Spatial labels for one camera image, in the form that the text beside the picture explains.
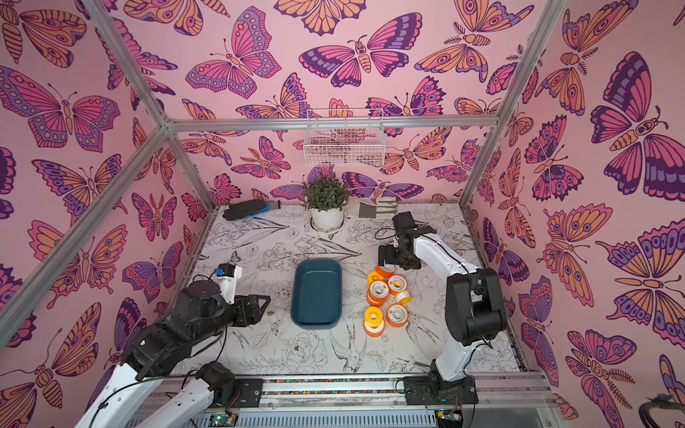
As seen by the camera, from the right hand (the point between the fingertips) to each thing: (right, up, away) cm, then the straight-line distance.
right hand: (387, 262), depth 92 cm
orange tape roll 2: (-4, -10, -3) cm, 11 cm away
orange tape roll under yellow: (-5, -21, -9) cm, 23 cm away
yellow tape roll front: (-6, -16, -8) cm, 19 cm away
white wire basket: (-14, +44, +14) cm, 48 cm away
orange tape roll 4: (+2, -17, -5) cm, 18 cm away
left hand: (-36, -6, -22) cm, 43 cm away
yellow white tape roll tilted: (+5, -11, -4) cm, 13 cm away
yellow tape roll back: (-5, -6, +3) cm, 8 cm away
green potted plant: (-22, +24, +3) cm, 32 cm away
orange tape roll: (0, -3, +2) cm, 4 cm away
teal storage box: (-25, -12, +6) cm, 29 cm away
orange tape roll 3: (+3, -8, 0) cm, 8 cm away
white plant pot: (-23, +15, +19) cm, 33 cm away
